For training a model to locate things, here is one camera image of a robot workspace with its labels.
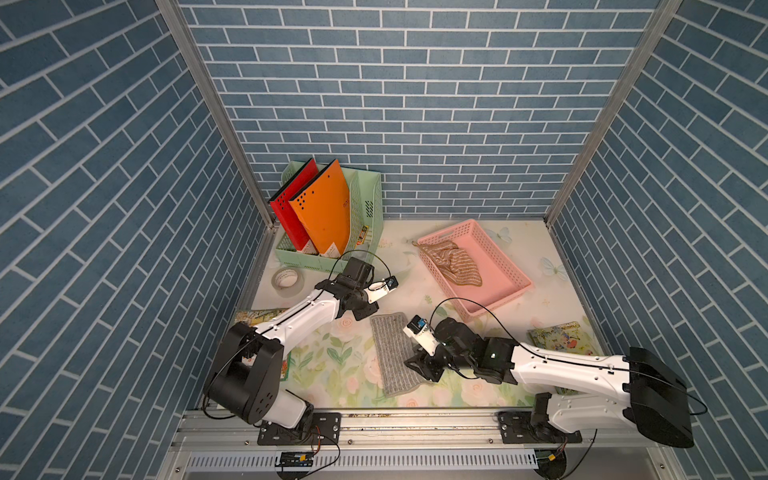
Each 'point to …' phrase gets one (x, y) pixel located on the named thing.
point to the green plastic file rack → (367, 223)
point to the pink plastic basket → (502, 280)
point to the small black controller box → (295, 459)
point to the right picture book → (564, 337)
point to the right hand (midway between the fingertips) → (411, 358)
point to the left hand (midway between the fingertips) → (375, 297)
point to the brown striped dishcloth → (450, 258)
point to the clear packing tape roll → (288, 282)
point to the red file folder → (282, 208)
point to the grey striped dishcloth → (395, 346)
